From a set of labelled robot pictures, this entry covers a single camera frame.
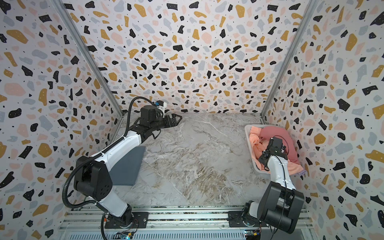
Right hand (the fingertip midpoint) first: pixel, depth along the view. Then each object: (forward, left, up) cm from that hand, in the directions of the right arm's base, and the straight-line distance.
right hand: (267, 158), depth 85 cm
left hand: (+16, +52, +18) cm, 57 cm away
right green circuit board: (-35, +13, -11) cm, 39 cm away
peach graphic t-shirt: (+10, +2, -1) cm, 10 cm away
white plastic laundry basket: (+22, +8, -1) cm, 24 cm away
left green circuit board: (-37, +73, -9) cm, 82 cm away
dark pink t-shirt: (+16, -4, +4) cm, 17 cm away
